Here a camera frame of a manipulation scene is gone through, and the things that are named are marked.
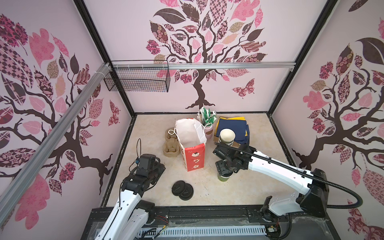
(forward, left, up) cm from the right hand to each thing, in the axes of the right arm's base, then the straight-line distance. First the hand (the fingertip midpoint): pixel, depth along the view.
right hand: (223, 166), depth 77 cm
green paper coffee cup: (-5, 0, -5) cm, 7 cm away
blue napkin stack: (+34, -18, -9) cm, 40 cm away
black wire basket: (+76, +62, +5) cm, 98 cm away
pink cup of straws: (+26, +7, +8) cm, 28 cm away
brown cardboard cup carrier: (+17, +31, -9) cm, 36 cm away
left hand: (0, +32, -2) cm, 32 cm away
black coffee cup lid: (-4, -2, -1) cm, 5 cm away
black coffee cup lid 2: (-8, +24, -9) cm, 27 cm away
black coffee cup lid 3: (-10, +19, -11) cm, 25 cm away
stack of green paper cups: (+17, -4, +3) cm, 18 cm away
